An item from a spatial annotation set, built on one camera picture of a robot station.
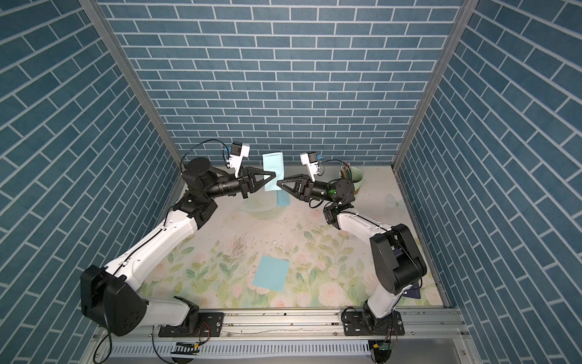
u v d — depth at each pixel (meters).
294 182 0.68
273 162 0.62
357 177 1.03
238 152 0.58
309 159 0.65
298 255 0.89
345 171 0.98
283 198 1.08
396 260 0.47
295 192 0.67
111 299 0.39
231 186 0.60
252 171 0.62
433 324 0.77
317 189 0.66
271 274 0.84
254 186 0.62
